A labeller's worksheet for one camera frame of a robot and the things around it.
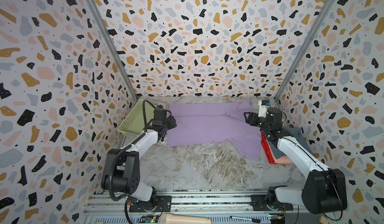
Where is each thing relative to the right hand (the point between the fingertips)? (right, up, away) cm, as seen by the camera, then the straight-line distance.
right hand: (247, 110), depth 84 cm
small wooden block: (+31, -51, -15) cm, 61 cm away
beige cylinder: (-40, -49, -17) cm, 65 cm away
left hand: (-44, -4, +7) cm, 45 cm away
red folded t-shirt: (+14, -23, +7) cm, 28 cm away
